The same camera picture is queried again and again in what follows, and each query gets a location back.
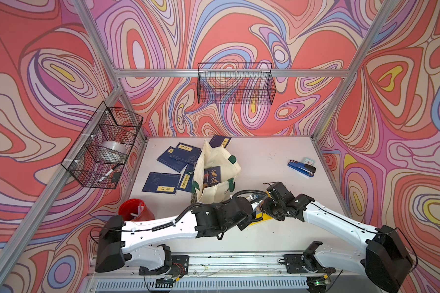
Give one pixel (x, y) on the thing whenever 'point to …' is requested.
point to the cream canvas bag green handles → (230, 169)
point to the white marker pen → (107, 174)
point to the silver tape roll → (112, 152)
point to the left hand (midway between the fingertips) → (254, 209)
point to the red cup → (134, 210)
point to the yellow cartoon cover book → (266, 217)
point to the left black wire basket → (109, 123)
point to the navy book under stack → (172, 162)
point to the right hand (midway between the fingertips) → (264, 214)
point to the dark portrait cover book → (211, 176)
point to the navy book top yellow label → (186, 152)
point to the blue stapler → (304, 168)
